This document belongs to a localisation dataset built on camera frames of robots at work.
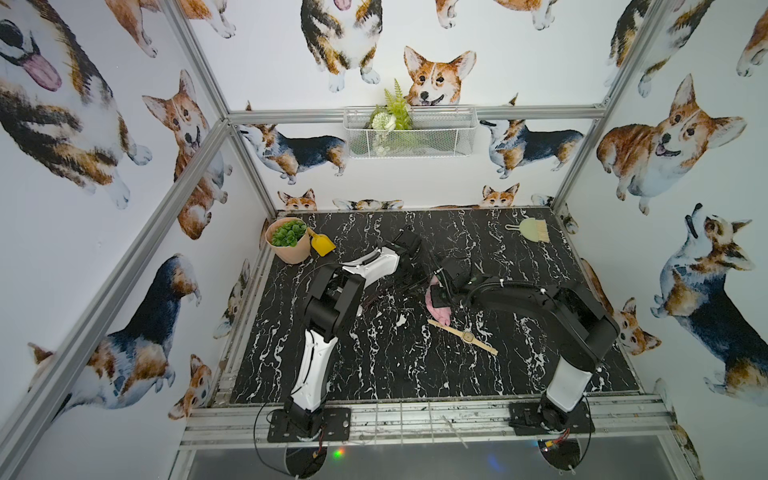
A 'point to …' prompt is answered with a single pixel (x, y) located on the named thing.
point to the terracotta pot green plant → (289, 239)
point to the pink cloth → (442, 315)
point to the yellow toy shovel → (321, 243)
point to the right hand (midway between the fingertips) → (433, 298)
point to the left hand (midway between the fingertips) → (430, 291)
